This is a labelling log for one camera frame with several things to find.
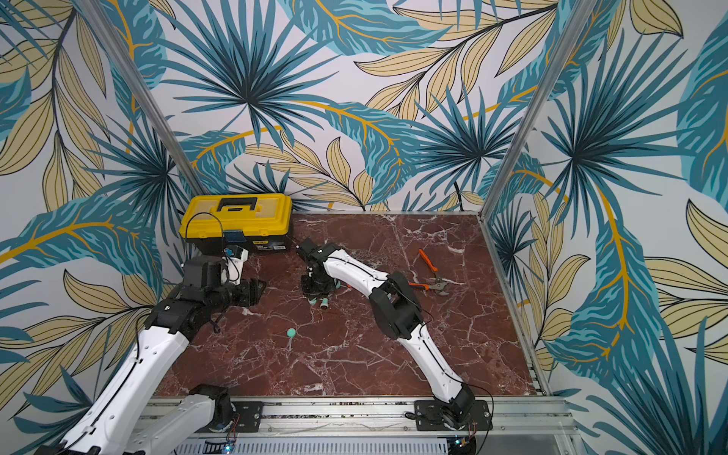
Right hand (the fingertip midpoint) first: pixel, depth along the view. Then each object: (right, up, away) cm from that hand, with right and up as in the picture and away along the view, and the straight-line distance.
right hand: (311, 296), depth 94 cm
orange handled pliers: (+43, +3, +4) cm, 43 cm away
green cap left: (-5, -10, -6) cm, 13 cm away
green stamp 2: (+11, +7, -24) cm, 27 cm away
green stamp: (+5, -2, -1) cm, 6 cm away
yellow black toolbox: (-20, +25, +1) cm, 32 cm away
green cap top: (+1, -1, -1) cm, 2 cm away
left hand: (-12, +6, -17) cm, 22 cm away
